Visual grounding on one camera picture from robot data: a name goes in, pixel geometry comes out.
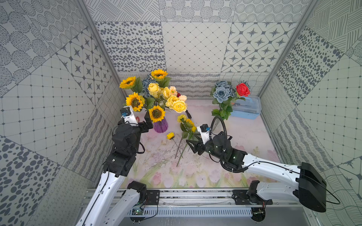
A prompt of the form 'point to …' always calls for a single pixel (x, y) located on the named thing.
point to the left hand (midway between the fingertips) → (141, 112)
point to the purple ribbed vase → (160, 126)
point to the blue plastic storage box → (249, 108)
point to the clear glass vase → (218, 125)
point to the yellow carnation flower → (181, 118)
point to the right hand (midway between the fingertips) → (191, 138)
